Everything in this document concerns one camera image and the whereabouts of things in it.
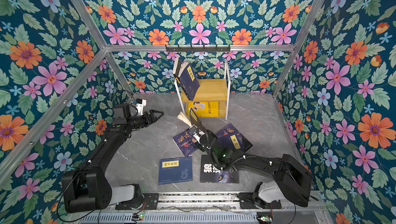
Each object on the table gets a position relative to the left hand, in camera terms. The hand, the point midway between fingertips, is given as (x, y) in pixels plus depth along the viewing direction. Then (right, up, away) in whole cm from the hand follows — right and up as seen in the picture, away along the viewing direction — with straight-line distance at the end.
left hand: (160, 111), depth 79 cm
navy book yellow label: (+14, +16, +5) cm, 22 cm away
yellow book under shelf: (+23, -2, +22) cm, 31 cm away
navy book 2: (+39, -16, +13) cm, 44 cm away
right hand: (+21, -10, +1) cm, 23 cm away
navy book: (+7, -32, +4) cm, 33 cm away
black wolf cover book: (+26, -34, +3) cm, 43 cm away
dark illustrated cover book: (+11, -19, +14) cm, 26 cm away
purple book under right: (+37, -13, +19) cm, 44 cm away
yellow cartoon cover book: (+22, +1, +23) cm, 32 cm away
